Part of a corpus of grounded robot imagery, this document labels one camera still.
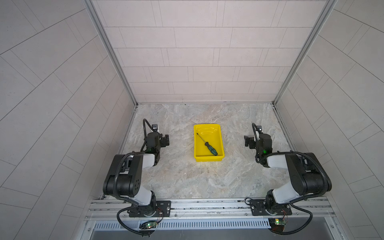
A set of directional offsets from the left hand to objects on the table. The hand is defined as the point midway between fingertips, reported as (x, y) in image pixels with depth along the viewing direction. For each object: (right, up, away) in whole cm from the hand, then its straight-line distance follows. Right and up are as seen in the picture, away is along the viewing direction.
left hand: (161, 131), depth 94 cm
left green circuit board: (+1, -38, -29) cm, 48 cm away
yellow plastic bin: (+32, -2, +7) cm, 33 cm away
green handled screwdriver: (+30, -9, -4) cm, 32 cm away
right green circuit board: (+60, -40, -26) cm, 77 cm away
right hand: (+59, -2, +1) cm, 59 cm away
